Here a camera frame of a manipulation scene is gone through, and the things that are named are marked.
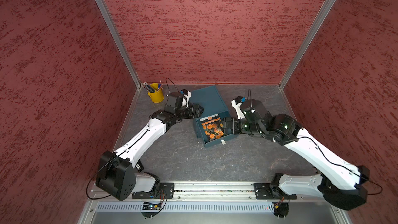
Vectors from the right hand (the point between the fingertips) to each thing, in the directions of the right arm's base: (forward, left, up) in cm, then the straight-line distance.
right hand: (225, 128), depth 66 cm
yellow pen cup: (+34, +41, -17) cm, 55 cm away
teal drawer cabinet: (+23, +4, -11) cm, 26 cm away
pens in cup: (+38, +47, -10) cm, 61 cm away
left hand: (+14, +13, -9) cm, 21 cm away
